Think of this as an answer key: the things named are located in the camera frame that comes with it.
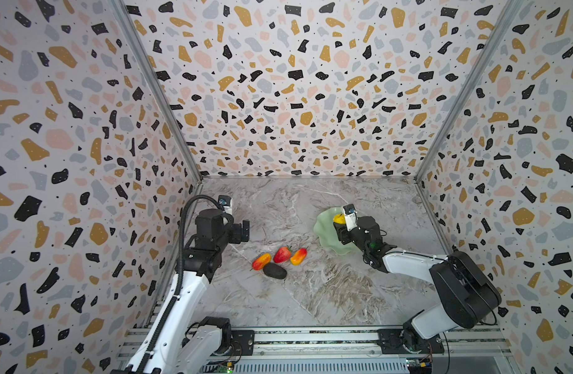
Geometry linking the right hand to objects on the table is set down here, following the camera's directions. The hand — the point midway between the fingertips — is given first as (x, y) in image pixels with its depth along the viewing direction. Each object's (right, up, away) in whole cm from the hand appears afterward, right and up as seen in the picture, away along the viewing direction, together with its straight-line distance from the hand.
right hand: (339, 216), depth 90 cm
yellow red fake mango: (-16, -17, 0) cm, 23 cm away
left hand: (-37, +1, -14) cm, 40 cm away
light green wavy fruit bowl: (-4, -7, +11) cm, 14 cm away
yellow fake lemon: (0, -1, -1) cm, 1 cm away
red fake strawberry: (-22, -15, 0) cm, 26 cm away
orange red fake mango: (-30, -17, 0) cm, 35 cm away
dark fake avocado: (-25, -19, -4) cm, 32 cm away
